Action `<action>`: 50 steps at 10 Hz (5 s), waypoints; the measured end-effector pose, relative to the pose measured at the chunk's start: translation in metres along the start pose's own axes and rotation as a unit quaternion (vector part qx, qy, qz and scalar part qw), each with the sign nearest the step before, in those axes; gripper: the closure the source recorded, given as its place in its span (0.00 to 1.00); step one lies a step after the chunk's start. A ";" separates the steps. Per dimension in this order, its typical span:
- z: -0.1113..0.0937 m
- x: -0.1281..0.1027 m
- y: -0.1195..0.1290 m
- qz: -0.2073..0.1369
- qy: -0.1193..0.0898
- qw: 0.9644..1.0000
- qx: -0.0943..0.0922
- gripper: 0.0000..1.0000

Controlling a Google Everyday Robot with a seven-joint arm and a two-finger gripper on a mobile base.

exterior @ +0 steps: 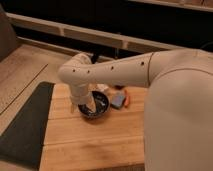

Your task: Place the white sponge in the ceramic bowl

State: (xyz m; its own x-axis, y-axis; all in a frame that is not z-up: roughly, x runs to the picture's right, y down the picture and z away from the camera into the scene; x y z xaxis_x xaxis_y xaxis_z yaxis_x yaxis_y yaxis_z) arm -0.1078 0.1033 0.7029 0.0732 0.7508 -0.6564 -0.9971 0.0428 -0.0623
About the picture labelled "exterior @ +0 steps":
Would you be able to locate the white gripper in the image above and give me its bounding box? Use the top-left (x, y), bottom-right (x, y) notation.
top-left (70, 87), bottom-right (94, 113)

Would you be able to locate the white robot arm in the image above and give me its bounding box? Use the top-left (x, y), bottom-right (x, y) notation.
top-left (59, 49), bottom-right (213, 171)

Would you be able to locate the dark ceramic bowl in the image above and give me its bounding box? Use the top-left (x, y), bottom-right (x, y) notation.
top-left (78, 91), bottom-right (109, 119)

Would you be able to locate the white plastic bottle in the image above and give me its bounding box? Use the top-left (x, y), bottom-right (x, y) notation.
top-left (97, 84), bottom-right (109, 93)

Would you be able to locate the orange carrot toy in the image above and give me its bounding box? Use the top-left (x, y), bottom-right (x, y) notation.
top-left (124, 89), bottom-right (130, 108)

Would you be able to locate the dark floor mat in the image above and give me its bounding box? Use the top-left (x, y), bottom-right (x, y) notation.
top-left (0, 82), bottom-right (54, 169)

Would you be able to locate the long wooden shelf rail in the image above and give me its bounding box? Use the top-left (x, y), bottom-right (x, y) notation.
top-left (6, 13), bottom-right (182, 53)

